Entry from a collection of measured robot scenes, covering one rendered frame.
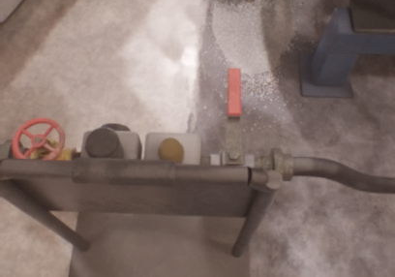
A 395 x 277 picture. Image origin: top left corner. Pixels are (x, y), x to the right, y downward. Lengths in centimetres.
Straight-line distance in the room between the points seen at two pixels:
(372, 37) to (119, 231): 75
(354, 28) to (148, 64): 57
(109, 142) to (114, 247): 51
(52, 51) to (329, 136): 83
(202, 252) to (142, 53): 60
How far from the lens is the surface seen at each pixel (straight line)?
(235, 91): 65
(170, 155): 59
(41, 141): 63
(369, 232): 114
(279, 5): 141
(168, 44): 130
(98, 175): 51
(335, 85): 126
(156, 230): 106
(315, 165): 65
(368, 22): 108
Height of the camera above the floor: 104
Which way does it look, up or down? 65 degrees down
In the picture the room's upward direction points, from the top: straight up
